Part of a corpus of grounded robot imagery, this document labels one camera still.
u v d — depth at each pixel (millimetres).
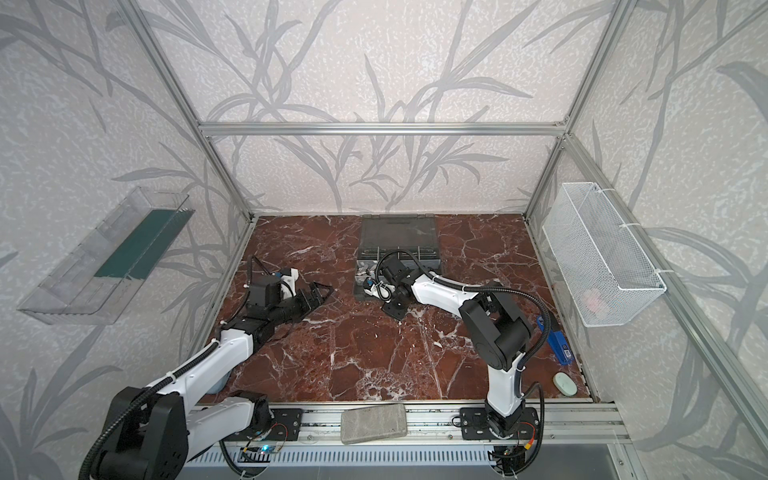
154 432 399
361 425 708
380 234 1185
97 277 642
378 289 823
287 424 730
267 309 663
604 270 619
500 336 487
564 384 785
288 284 705
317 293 764
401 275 737
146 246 641
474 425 732
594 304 731
